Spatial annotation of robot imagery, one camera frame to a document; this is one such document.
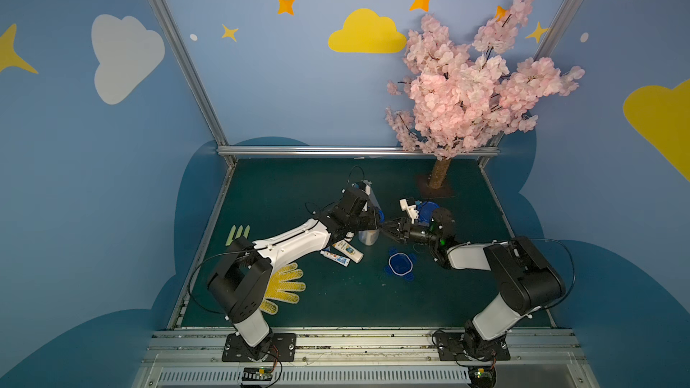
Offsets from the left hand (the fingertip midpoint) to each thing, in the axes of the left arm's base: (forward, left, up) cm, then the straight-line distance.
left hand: (382, 214), depth 85 cm
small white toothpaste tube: (-9, +15, -14) cm, 23 cm away
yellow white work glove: (-19, +33, -14) cm, 41 cm away
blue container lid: (-10, -8, -15) cm, 20 cm away
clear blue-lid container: (-3, +4, -9) cm, 11 cm away
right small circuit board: (-41, -28, -18) cm, 53 cm away
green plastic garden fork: (-1, +51, -15) cm, 53 cm away
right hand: (-3, 0, -1) cm, 4 cm away
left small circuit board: (-42, +35, -17) cm, 57 cm away
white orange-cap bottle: (-7, +10, -13) cm, 18 cm away
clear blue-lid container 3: (0, -13, +2) cm, 14 cm away
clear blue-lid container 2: (+3, +5, +9) cm, 11 cm away
